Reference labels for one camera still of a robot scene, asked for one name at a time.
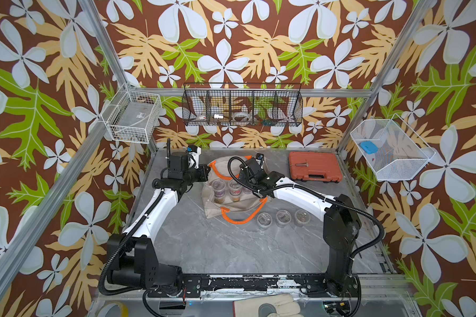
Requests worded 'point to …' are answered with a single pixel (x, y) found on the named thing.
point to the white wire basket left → (133, 117)
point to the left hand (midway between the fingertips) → (210, 165)
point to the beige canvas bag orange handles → (225, 196)
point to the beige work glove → (284, 304)
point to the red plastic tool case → (315, 166)
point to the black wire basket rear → (252, 104)
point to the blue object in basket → (369, 147)
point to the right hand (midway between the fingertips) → (246, 176)
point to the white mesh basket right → (402, 153)
